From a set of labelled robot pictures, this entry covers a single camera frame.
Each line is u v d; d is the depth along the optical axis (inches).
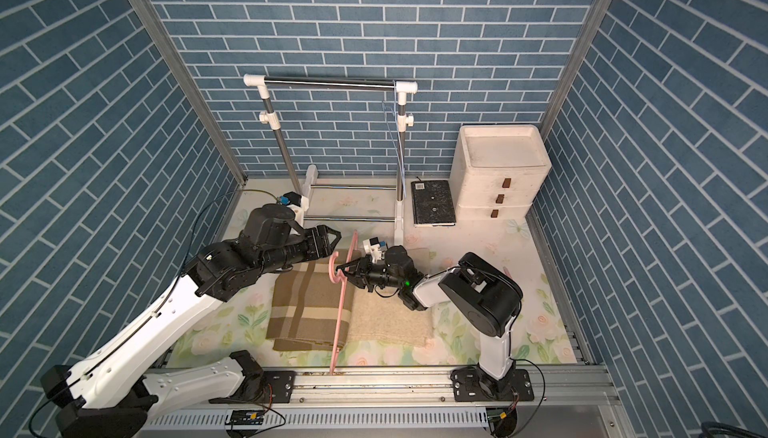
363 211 43.8
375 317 32.6
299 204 24.1
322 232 23.5
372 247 33.1
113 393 15.0
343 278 30.9
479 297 19.5
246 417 28.4
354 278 29.9
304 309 32.5
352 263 32.3
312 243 22.8
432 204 43.5
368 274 30.2
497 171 35.9
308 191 45.0
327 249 23.4
